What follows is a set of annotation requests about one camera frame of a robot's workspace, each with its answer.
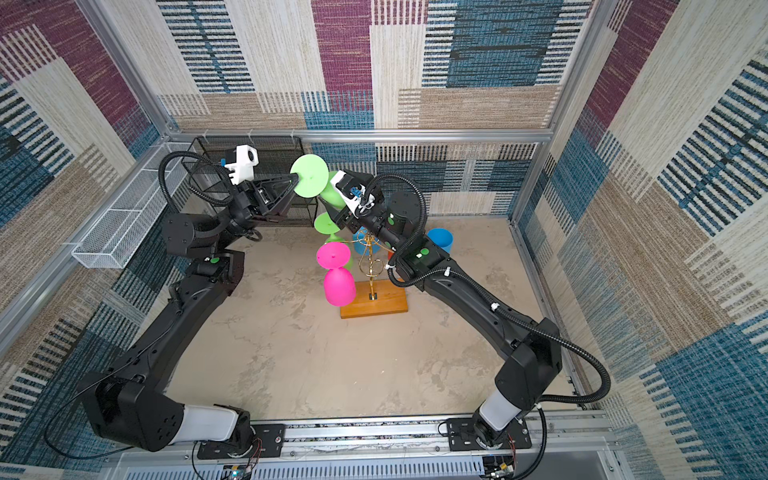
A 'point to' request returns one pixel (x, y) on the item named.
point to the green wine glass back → (325, 224)
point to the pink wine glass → (339, 282)
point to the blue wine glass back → (364, 243)
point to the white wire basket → (117, 233)
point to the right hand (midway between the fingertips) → (336, 185)
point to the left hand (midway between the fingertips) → (298, 182)
